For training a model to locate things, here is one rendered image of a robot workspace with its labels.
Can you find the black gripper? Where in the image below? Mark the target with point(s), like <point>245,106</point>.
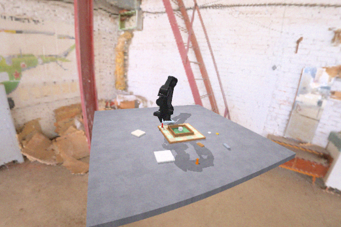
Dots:
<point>161,115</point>

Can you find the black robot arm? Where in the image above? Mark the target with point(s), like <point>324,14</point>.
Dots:
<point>165,96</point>

